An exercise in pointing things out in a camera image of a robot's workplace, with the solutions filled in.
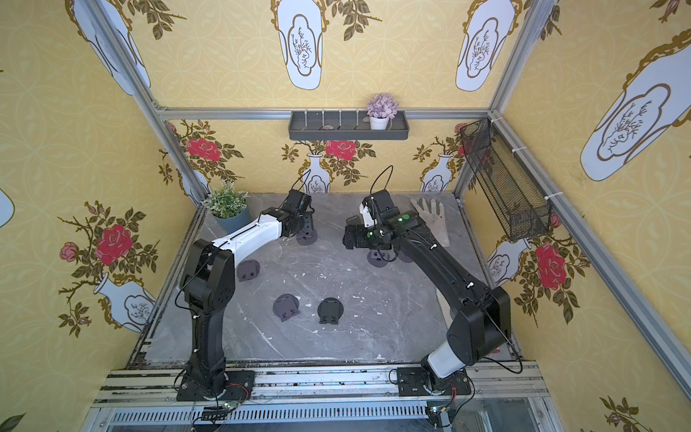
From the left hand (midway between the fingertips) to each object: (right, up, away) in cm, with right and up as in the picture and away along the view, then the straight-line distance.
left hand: (307, 222), depth 100 cm
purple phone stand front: (-6, -27, -11) cm, 30 cm away
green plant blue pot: (-29, +6, -2) cm, 29 cm away
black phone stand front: (+9, -29, -12) cm, 32 cm away
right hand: (+17, -6, -19) cm, 26 cm away
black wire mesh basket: (+70, +5, -15) cm, 72 cm away
